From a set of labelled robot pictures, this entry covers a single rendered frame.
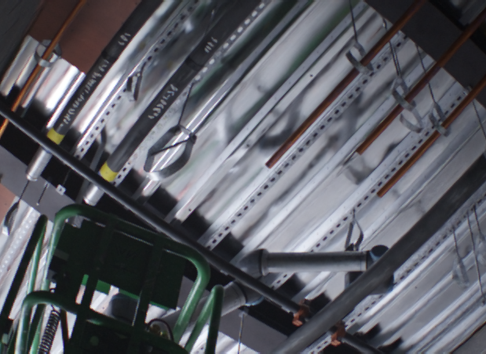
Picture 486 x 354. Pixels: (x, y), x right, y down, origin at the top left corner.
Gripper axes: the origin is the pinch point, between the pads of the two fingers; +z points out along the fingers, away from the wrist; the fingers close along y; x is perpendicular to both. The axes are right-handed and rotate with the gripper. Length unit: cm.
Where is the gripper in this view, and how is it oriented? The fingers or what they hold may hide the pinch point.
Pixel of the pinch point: (354, 248)
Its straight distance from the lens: 364.7
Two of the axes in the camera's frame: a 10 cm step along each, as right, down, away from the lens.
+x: 6.0, -6.5, -4.6
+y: 7.9, 5.5, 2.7
